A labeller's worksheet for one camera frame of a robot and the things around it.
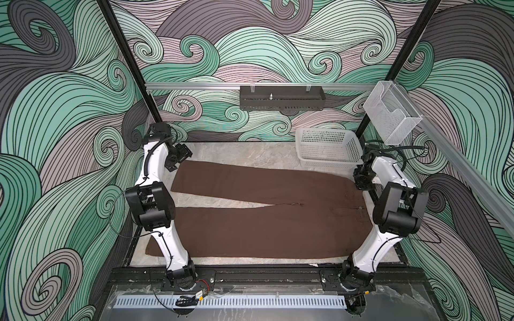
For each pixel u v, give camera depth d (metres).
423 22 0.74
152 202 0.50
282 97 0.95
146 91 0.95
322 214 0.88
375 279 0.74
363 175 0.78
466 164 0.59
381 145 0.83
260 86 0.93
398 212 0.50
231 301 0.70
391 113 0.79
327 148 1.18
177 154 0.78
